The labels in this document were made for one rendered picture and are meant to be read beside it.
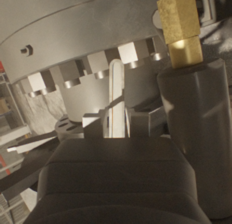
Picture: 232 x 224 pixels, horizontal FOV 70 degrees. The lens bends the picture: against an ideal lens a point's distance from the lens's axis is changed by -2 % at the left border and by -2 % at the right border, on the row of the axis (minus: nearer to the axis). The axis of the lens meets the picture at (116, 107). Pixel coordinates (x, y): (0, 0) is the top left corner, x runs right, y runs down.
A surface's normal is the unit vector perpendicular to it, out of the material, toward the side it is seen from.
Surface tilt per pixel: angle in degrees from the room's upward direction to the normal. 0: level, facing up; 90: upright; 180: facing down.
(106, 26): 61
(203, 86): 45
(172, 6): 0
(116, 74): 49
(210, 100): 54
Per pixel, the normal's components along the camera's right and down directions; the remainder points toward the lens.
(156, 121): 0.47, 0.09
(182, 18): 0.17, 0.21
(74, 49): -0.07, 0.28
